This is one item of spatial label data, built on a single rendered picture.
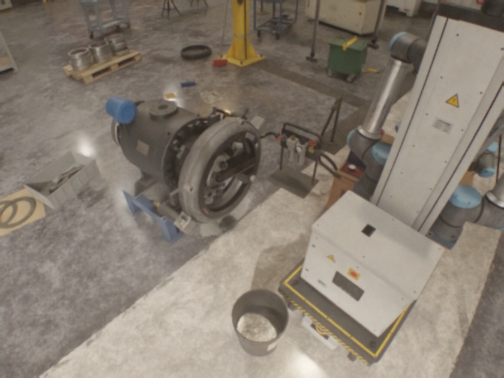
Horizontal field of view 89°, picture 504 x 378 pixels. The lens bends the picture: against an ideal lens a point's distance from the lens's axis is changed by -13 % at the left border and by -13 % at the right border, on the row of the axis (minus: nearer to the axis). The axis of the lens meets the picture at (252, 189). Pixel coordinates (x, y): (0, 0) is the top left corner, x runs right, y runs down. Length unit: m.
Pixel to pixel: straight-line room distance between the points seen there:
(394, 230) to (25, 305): 2.51
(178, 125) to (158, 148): 0.20
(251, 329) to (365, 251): 0.88
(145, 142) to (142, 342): 1.33
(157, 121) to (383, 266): 1.66
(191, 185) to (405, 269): 1.19
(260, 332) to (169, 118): 1.52
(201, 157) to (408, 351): 1.78
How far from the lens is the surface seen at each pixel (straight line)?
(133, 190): 2.57
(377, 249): 1.44
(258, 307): 1.96
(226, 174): 1.90
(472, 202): 1.67
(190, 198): 1.79
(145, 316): 2.20
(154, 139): 2.08
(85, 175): 3.24
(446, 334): 2.41
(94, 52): 5.89
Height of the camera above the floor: 1.94
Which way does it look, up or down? 45 degrees down
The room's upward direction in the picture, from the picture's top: straight up
